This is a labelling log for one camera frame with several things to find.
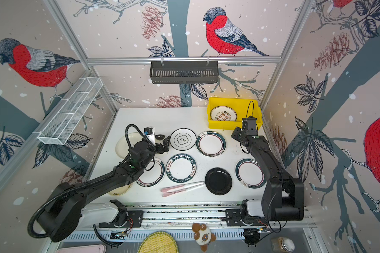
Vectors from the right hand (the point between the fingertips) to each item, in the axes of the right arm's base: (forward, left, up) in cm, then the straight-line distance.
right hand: (235, 133), depth 87 cm
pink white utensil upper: (-25, +29, -14) cm, 41 cm away
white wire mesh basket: (-4, +86, +19) cm, 88 cm away
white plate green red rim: (+2, +13, -15) cm, 20 cm away
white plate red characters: (+30, +3, -14) cm, 33 cm away
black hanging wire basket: (+41, +44, +14) cm, 62 cm away
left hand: (-7, +40, +6) cm, 41 cm away
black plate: (-22, +10, -14) cm, 28 cm away
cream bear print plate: (-2, +72, -15) cm, 74 cm away
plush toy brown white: (-47, +18, -12) cm, 52 cm away
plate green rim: (-22, +46, -12) cm, 52 cm away
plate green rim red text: (-15, +31, -15) cm, 38 cm away
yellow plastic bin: (+34, -12, -13) cm, 38 cm away
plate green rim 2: (-17, -9, -17) cm, 25 cm away
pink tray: (-53, +61, -11) cm, 82 cm away
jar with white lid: (-48, -13, -6) cm, 50 cm away
